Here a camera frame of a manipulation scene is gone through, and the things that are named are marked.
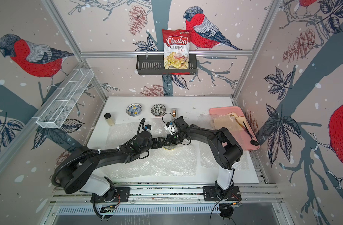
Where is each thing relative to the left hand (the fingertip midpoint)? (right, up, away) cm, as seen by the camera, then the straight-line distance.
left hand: (162, 137), depth 88 cm
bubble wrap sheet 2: (-34, 0, +9) cm, 35 cm away
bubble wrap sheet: (0, -16, -3) cm, 16 cm away
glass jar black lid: (-39, +11, +9) cm, 42 cm away
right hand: (+1, -4, 0) cm, 4 cm away
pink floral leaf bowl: (-6, +17, +22) cm, 28 cm away
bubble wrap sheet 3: (+28, -14, -3) cm, 32 cm away
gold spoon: (+56, +8, +15) cm, 59 cm away
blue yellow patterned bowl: (-25, +17, +22) cm, 38 cm away
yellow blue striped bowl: (+5, -6, -3) cm, 8 cm away
